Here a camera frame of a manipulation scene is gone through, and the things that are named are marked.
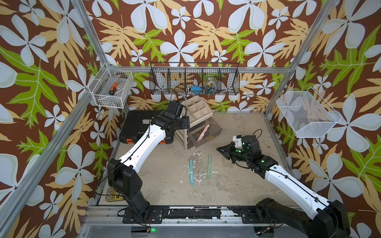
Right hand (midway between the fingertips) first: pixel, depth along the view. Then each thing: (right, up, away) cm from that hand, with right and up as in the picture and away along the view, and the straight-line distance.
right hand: (215, 148), depth 76 cm
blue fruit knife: (-12, -17, +12) cm, 24 cm away
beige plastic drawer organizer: (-5, +10, +14) cm, 18 cm away
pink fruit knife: (-4, +8, +12) cm, 15 cm away
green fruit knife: (-1, -15, +14) cm, 21 cm away
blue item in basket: (-9, +35, +17) cm, 40 cm away
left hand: (-16, +15, +5) cm, 22 cm away
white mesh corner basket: (+53, +17, +4) cm, 56 cm away
